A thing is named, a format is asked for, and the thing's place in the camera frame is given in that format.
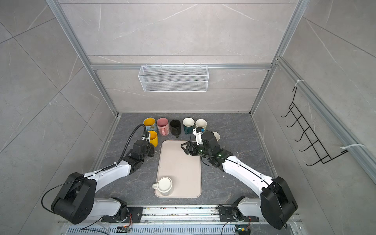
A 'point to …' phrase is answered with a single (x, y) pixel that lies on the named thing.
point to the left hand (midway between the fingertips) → (150, 140)
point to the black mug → (176, 127)
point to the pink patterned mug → (163, 127)
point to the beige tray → (184, 170)
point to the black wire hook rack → (313, 140)
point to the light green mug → (201, 122)
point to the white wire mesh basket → (159, 79)
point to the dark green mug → (188, 123)
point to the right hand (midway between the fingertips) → (185, 145)
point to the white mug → (164, 185)
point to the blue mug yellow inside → (150, 124)
